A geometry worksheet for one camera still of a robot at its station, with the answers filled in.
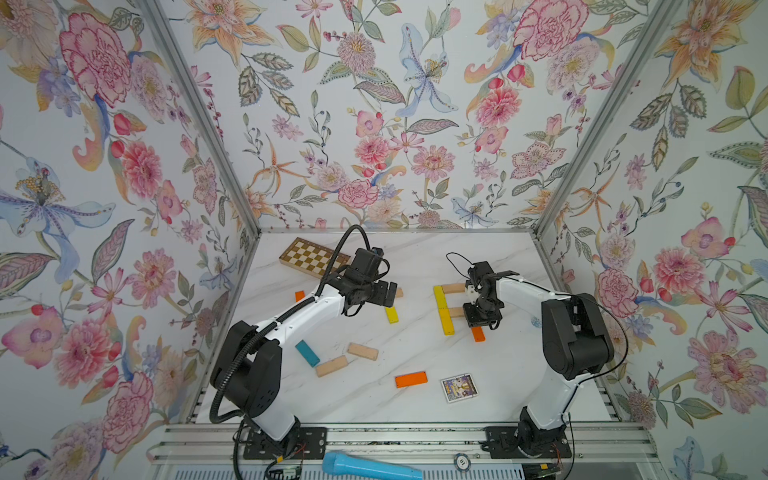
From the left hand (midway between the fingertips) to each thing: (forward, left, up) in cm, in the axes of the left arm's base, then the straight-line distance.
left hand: (387, 287), depth 87 cm
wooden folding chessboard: (+21, +26, -12) cm, 36 cm away
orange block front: (-22, -7, -14) cm, 27 cm away
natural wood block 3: (-1, -23, -14) cm, 27 cm away
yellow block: (-1, -2, -15) cm, 15 cm away
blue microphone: (-42, +12, -9) cm, 45 cm away
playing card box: (-25, -19, -12) cm, 34 cm away
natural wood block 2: (+8, -23, -13) cm, 28 cm away
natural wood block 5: (-18, +16, -13) cm, 28 cm away
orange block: (-9, -28, -13) cm, 32 cm away
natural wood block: (+7, -5, -14) cm, 17 cm away
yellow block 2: (+6, -19, -15) cm, 25 cm away
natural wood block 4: (-13, +7, -14) cm, 21 cm away
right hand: (-3, -28, -14) cm, 32 cm away
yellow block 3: (-5, -19, -14) cm, 24 cm away
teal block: (-14, +24, -13) cm, 31 cm away
